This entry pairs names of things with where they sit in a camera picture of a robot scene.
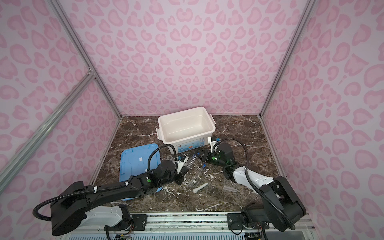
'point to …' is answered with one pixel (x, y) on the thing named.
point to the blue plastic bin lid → (134, 161)
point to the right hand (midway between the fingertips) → (196, 153)
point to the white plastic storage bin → (186, 129)
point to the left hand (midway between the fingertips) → (188, 167)
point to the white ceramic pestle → (195, 190)
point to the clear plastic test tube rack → (230, 188)
